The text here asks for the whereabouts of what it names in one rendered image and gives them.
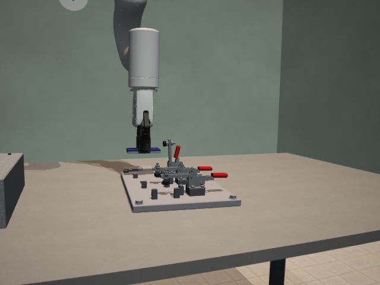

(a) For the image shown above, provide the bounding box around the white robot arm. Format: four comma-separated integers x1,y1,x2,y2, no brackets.
113,0,160,89

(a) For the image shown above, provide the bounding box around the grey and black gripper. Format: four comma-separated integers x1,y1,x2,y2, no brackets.
130,89,157,153

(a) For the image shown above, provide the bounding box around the blue plate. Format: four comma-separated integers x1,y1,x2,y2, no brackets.
126,147,161,154

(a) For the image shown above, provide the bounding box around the grey toggle clamp with red handle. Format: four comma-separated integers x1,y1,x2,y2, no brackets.
160,167,228,196

